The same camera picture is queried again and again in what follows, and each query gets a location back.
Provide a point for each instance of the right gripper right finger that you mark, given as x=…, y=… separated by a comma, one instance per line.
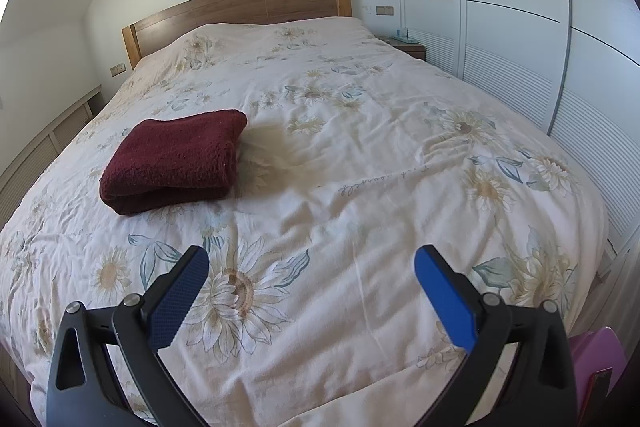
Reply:
x=540, y=388

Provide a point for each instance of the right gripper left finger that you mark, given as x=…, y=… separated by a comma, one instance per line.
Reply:
x=83, y=387

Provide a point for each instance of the dark red knit sweater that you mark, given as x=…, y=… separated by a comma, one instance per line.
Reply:
x=171, y=162

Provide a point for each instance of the pink object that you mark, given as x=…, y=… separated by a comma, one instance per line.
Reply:
x=599, y=361

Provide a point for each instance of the floral white duvet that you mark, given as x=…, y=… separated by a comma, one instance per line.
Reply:
x=354, y=156

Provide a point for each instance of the wooden nightstand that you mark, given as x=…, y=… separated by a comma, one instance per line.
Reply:
x=415, y=50

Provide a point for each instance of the white wardrobe doors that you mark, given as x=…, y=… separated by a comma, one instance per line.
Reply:
x=570, y=66

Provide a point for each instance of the wooden headboard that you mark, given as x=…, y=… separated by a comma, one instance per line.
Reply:
x=156, y=31

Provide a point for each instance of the left wall switch plate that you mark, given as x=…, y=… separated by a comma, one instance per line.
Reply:
x=118, y=69

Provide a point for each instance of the wall switch plate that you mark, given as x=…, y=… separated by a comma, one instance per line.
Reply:
x=118, y=69
x=383, y=10

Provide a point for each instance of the right wall switch plate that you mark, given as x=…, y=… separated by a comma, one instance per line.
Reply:
x=383, y=10

